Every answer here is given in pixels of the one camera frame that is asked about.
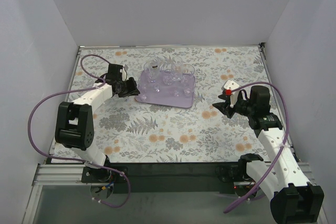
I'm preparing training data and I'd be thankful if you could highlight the small faceted clear glass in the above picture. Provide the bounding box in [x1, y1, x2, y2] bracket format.
[139, 90, 150, 102]

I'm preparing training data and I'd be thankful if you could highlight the clear wine glass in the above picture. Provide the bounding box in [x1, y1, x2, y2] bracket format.
[153, 82, 161, 93]

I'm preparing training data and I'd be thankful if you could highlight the clear stemmed glass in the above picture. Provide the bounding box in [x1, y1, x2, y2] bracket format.
[148, 60, 160, 82]

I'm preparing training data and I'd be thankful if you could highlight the tall clear glass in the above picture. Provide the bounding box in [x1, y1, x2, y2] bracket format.
[171, 56, 183, 81]

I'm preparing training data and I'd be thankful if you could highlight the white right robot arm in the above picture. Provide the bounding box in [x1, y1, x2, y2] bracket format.
[213, 80, 324, 223]

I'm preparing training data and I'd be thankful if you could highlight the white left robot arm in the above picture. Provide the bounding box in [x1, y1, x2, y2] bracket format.
[55, 64, 140, 168]

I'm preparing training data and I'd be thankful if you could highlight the lilac rectangular plastic tray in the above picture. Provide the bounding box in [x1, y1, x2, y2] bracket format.
[135, 70, 195, 109]

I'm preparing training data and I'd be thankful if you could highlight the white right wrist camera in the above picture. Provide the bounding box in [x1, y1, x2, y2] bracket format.
[223, 79, 241, 108]

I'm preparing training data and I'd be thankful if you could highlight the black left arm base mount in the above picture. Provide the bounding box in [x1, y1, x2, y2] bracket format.
[81, 166, 126, 184]

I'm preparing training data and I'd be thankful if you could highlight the aluminium table frame rail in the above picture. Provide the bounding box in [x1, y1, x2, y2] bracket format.
[20, 163, 85, 224]

